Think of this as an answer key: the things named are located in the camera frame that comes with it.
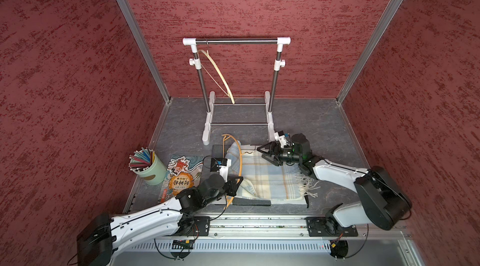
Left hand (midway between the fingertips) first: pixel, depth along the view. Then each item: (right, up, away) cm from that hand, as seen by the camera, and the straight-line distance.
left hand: (242, 182), depth 78 cm
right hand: (+8, +11, +3) cm, 13 cm away
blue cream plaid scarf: (+11, -1, +7) cm, 13 cm away
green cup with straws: (-44, +8, +3) cm, 45 cm away
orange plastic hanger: (-10, +17, +21) cm, 29 cm away
